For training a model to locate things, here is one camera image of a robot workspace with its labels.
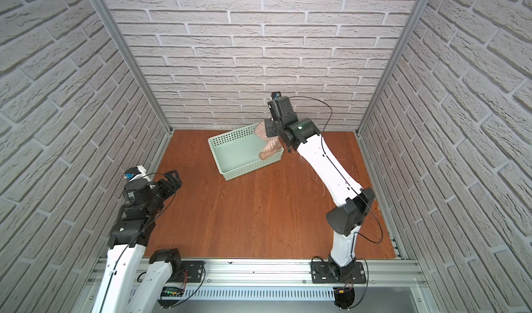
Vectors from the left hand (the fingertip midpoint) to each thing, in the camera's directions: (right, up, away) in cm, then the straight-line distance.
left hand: (166, 172), depth 73 cm
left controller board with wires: (+5, -42, -2) cm, 42 cm away
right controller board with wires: (+64, -43, -2) cm, 77 cm away
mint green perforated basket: (+18, +7, +40) cm, 44 cm away
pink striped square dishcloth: (+39, +10, +6) cm, 40 cm away
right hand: (+36, +18, +3) cm, 41 cm away
